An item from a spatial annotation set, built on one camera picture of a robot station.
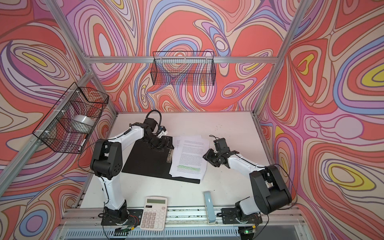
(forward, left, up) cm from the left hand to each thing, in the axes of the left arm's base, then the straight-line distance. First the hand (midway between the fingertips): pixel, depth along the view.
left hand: (169, 147), depth 92 cm
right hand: (-7, -23, -4) cm, 24 cm away
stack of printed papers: (-3, -12, -7) cm, 14 cm away
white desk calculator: (-35, +5, -5) cm, 36 cm away
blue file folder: (-6, +13, -6) cm, 16 cm away
